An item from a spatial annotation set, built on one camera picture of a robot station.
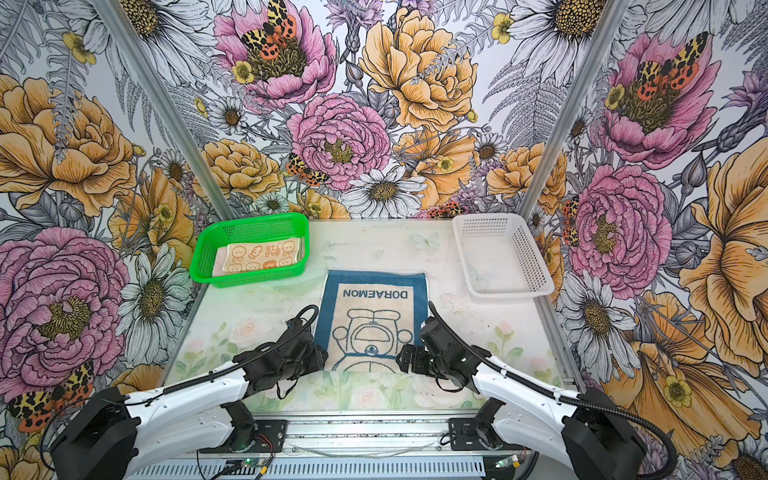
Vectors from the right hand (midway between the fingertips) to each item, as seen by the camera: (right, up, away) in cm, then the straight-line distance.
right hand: (413, 373), depth 82 cm
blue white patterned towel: (-14, +12, +12) cm, 22 cm away
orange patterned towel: (-53, +31, +26) cm, 67 cm away
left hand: (-26, +1, +3) cm, 26 cm away
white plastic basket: (+34, +31, +27) cm, 53 cm away
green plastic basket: (-52, +42, +37) cm, 76 cm away
